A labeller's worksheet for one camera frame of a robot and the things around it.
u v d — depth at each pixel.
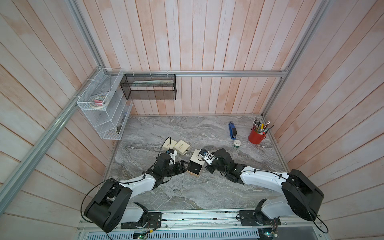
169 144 0.99
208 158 0.72
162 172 0.69
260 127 0.98
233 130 1.06
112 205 0.42
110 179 0.47
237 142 1.01
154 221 0.73
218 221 0.74
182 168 0.77
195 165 0.90
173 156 0.81
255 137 0.98
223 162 0.66
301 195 0.43
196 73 0.98
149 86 0.90
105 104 0.72
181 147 0.98
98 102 0.73
